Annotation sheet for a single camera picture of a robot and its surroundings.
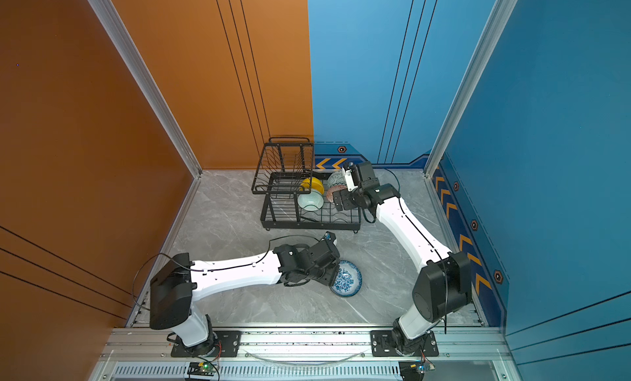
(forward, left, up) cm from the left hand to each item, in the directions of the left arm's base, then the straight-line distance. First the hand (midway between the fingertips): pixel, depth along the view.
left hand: (334, 269), depth 79 cm
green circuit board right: (-26, -22, -9) cm, 35 cm away
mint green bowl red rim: (+32, +8, -5) cm, 33 cm away
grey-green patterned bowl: (+46, -2, -5) cm, 46 cm away
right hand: (+23, -4, +11) cm, 25 cm away
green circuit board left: (-26, +39, -12) cm, 48 cm away
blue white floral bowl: (-1, -5, -6) cm, 8 cm away
